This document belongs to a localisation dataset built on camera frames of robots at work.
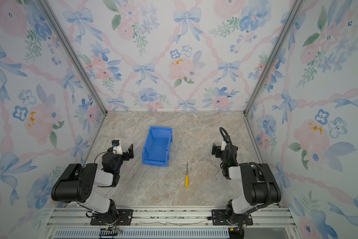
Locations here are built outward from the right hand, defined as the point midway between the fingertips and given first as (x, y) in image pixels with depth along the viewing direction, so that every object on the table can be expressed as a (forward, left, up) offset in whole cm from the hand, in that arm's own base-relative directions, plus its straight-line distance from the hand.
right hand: (222, 143), depth 94 cm
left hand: (-3, +60, +3) cm, 61 cm away
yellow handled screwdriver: (-22, +22, -6) cm, 32 cm away
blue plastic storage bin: (-2, +42, -6) cm, 43 cm away
